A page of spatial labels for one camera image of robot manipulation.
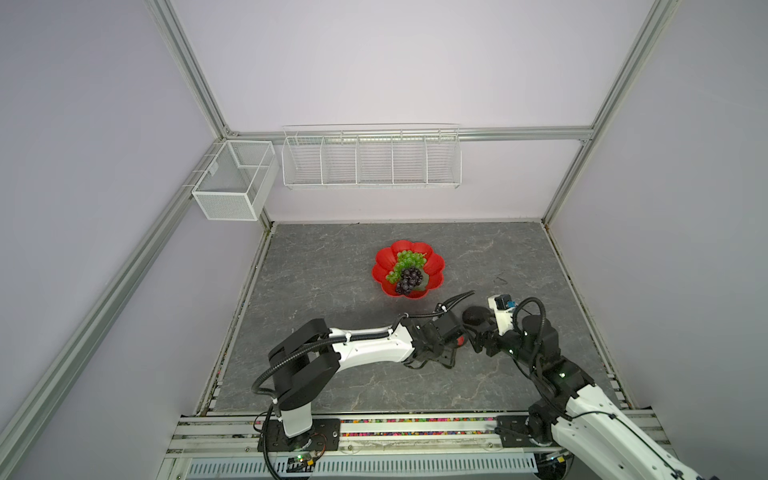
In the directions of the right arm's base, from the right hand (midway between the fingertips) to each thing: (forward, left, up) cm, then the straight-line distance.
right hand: (477, 322), depth 79 cm
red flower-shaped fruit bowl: (+24, +10, -10) cm, 27 cm away
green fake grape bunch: (+27, +19, -7) cm, 33 cm away
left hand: (-6, +8, -8) cm, 13 cm away
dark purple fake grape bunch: (+17, +17, -5) cm, 25 cm away
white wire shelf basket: (+54, +30, +16) cm, 64 cm away
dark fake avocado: (+6, -2, -7) cm, 10 cm away
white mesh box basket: (+46, +75, +13) cm, 89 cm away
